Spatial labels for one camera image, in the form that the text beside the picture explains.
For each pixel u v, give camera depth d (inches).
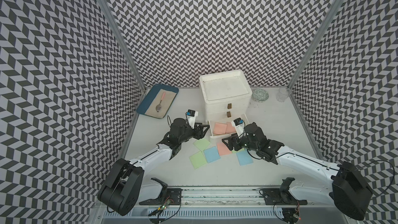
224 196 29.2
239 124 27.6
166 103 43.0
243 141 26.9
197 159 33.3
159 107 41.5
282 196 25.5
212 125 37.9
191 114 29.1
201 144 35.3
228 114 35.0
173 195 28.4
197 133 29.0
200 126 29.6
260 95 44.0
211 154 34.9
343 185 15.6
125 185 16.1
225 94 32.7
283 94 44.7
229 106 33.2
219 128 37.5
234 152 34.0
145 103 43.0
